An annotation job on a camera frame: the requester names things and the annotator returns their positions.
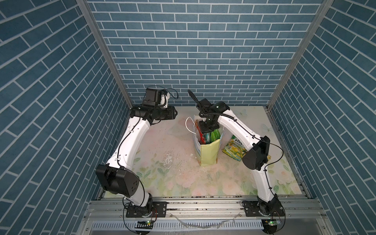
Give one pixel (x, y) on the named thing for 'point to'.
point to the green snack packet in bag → (215, 135)
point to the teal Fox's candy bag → (207, 137)
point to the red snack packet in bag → (202, 138)
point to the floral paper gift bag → (207, 154)
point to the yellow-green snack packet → (269, 157)
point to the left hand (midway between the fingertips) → (178, 112)
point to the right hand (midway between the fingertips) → (205, 131)
